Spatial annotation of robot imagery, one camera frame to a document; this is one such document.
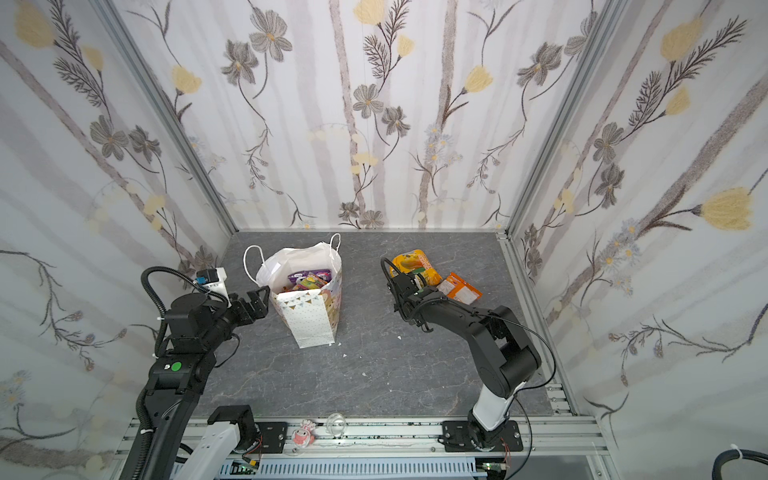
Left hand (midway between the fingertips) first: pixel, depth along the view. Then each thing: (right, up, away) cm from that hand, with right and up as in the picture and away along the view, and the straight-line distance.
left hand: (249, 283), depth 72 cm
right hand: (+45, -7, +20) cm, 49 cm away
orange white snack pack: (+58, -4, +29) cm, 65 cm away
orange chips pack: (+11, -1, +15) cm, 19 cm away
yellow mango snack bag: (+44, +4, +31) cm, 54 cm away
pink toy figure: (+14, -38, 0) cm, 40 cm away
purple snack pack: (+14, +1, +19) cm, 24 cm away
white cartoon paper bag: (+14, -9, +7) cm, 18 cm away
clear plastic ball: (+20, -38, +5) cm, 43 cm away
